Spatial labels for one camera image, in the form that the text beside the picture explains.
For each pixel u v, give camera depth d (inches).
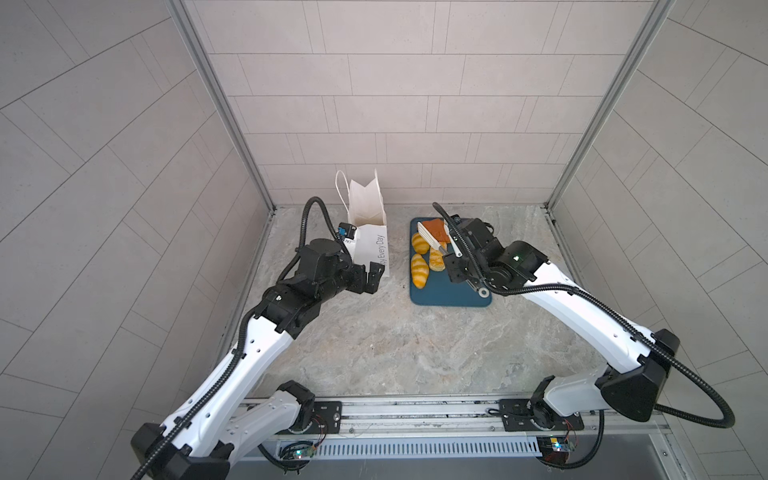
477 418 28.4
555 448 26.8
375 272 24.0
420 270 37.2
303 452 25.3
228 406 15.1
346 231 23.1
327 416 27.9
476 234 20.8
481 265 20.8
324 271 19.8
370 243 32.5
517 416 27.9
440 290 36.8
